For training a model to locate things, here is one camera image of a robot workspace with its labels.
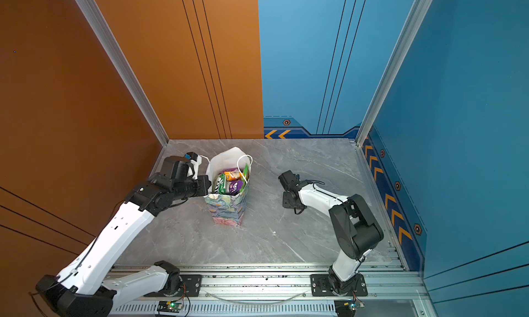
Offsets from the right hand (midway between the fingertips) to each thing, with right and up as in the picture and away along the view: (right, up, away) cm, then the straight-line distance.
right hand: (289, 203), depth 93 cm
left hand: (-30, +12, -19) cm, 37 cm away
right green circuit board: (+20, -30, -24) cm, 43 cm away
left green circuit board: (-44, -31, -22) cm, 58 cm away
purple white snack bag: (-22, +10, -18) cm, 30 cm away
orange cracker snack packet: (-23, +14, -16) cm, 31 cm away
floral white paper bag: (-24, +2, -19) cm, 31 cm away
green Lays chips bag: (-18, +16, -12) cm, 27 cm away
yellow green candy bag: (-26, +10, -19) cm, 34 cm away
